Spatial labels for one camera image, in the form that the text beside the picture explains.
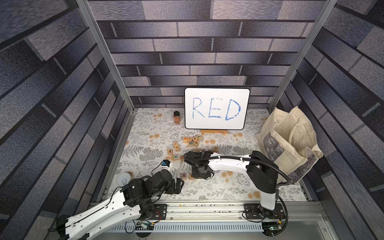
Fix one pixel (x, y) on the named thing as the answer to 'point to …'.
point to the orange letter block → (185, 140)
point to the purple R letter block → (184, 176)
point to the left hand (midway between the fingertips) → (178, 183)
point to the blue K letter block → (175, 157)
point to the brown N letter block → (194, 139)
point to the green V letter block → (198, 137)
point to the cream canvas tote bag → (289, 139)
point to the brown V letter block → (175, 143)
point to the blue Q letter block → (191, 144)
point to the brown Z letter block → (189, 139)
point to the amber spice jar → (177, 117)
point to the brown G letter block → (196, 143)
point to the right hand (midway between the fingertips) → (196, 174)
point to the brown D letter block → (215, 149)
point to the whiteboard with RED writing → (216, 108)
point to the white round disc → (123, 179)
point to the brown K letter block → (177, 148)
